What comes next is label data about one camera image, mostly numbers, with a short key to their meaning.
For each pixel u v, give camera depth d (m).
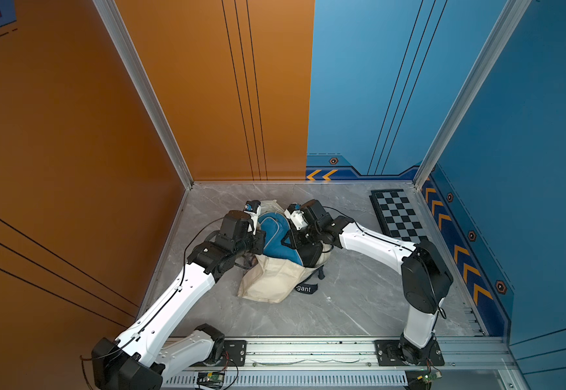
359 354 0.75
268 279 0.77
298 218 0.79
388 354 0.72
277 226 0.83
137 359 0.38
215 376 0.72
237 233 0.57
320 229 0.67
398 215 1.03
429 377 0.70
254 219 0.60
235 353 0.74
